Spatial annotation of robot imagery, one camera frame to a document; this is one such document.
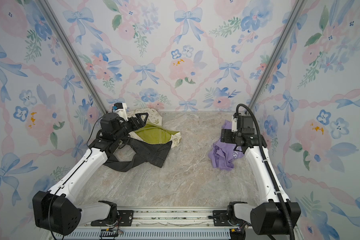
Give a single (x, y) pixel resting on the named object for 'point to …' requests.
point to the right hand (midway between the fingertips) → (230, 132)
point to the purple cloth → (223, 153)
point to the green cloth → (154, 134)
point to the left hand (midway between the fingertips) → (143, 114)
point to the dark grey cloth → (145, 150)
